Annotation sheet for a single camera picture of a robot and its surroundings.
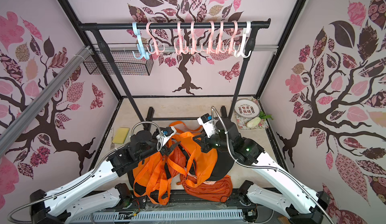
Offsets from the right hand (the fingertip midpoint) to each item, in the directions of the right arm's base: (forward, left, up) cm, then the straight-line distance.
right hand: (193, 137), depth 65 cm
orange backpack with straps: (-10, +22, -22) cm, 33 cm away
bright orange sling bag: (-5, -3, -23) cm, 23 cm away
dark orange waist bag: (-17, -12, -24) cm, 32 cm away
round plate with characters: (+41, -41, -29) cm, 65 cm away
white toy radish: (+24, -40, -25) cm, 53 cm away
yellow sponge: (+18, +50, -28) cm, 60 cm away
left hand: (+4, +10, -6) cm, 12 cm away
